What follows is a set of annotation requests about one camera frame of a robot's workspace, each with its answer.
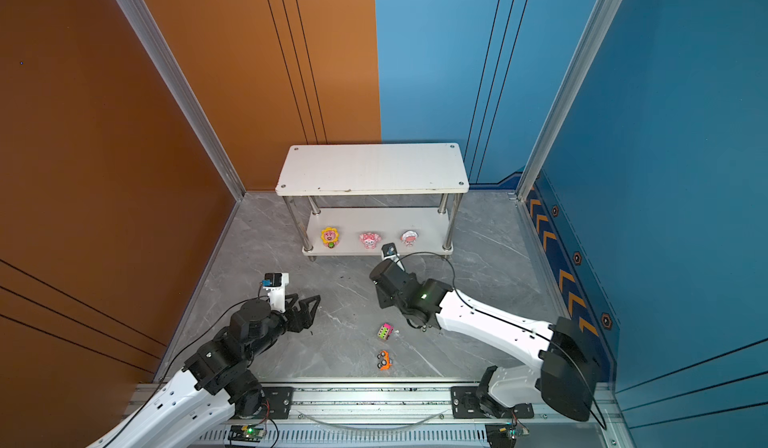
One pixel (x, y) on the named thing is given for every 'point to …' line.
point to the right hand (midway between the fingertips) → (382, 284)
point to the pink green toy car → (384, 331)
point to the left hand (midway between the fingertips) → (311, 295)
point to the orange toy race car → (385, 361)
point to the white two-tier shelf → (352, 199)
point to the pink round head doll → (408, 237)
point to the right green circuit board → (502, 435)
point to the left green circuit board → (244, 433)
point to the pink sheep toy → (369, 240)
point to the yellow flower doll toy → (330, 237)
